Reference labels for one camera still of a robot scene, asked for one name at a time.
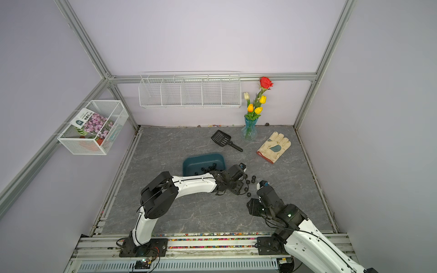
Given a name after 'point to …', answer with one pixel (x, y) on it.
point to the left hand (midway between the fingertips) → (238, 185)
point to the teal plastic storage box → (193, 164)
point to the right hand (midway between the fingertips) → (249, 203)
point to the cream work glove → (276, 145)
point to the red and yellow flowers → (255, 109)
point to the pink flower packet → (99, 126)
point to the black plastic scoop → (223, 139)
